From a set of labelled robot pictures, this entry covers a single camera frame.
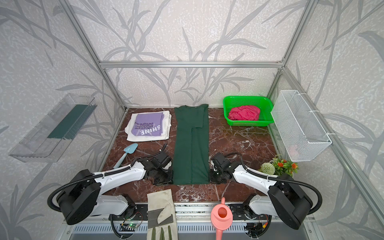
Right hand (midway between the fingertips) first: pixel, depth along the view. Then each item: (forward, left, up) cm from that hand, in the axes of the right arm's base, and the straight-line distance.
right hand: (207, 176), depth 84 cm
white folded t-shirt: (+34, +42, +2) cm, 54 cm away
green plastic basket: (+55, -46, +4) cm, 72 cm away
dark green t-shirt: (+20, +10, 0) cm, 22 cm away
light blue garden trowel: (+17, +50, 0) cm, 53 cm away
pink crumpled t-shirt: (+46, -30, +2) cm, 55 cm away
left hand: (-2, +17, +1) cm, 18 cm away
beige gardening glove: (-22, +22, 0) cm, 32 cm away
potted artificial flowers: (0, -35, +13) cm, 37 cm away
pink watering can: (-21, -5, +10) cm, 24 cm away
